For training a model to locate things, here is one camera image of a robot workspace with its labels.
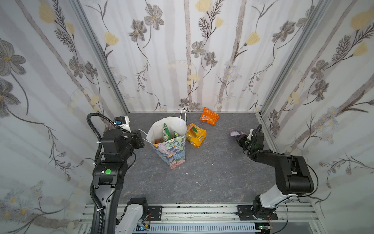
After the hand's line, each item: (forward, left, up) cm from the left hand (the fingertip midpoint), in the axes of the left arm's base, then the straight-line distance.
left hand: (140, 130), depth 65 cm
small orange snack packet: (+38, -39, -33) cm, 63 cm away
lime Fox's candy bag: (+11, -14, -20) cm, 27 cm away
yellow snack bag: (+18, -27, -31) cm, 44 cm away
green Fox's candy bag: (+8, -9, -14) cm, 19 cm away
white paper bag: (-1, -13, -20) cm, 24 cm away
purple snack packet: (+17, -53, -29) cm, 63 cm away
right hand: (+14, -54, -24) cm, 61 cm away
